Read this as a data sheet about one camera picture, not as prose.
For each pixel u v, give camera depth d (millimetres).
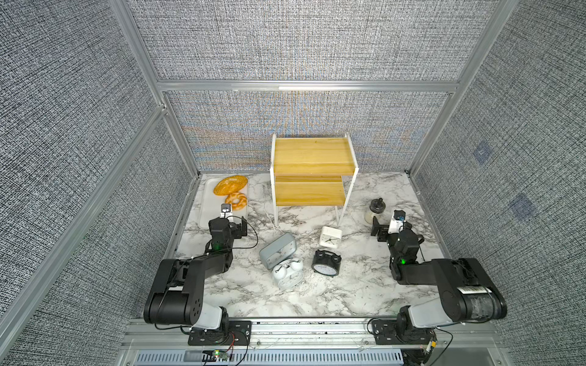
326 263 813
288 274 761
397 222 769
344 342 731
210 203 1066
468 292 450
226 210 794
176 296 435
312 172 748
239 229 850
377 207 932
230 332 729
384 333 729
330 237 900
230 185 1089
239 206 1046
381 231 817
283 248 840
